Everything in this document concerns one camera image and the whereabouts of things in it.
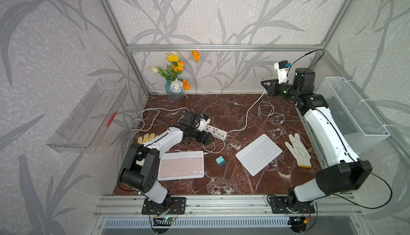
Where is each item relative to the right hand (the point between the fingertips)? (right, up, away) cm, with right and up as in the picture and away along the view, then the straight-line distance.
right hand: (262, 81), depth 74 cm
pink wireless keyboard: (-41, -44, +13) cm, 61 cm away
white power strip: (-21, -27, +23) cm, 42 cm away
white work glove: (+27, -38, +17) cm, 50 cm away
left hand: (-26, -29, +14) cm, 41 cm away
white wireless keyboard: (+3, -39, +16) cm, 42 cm away
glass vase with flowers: (-45, 0, +15) cm, 47 cm away
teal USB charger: (-19, -42, +12) cm, 48 cm away
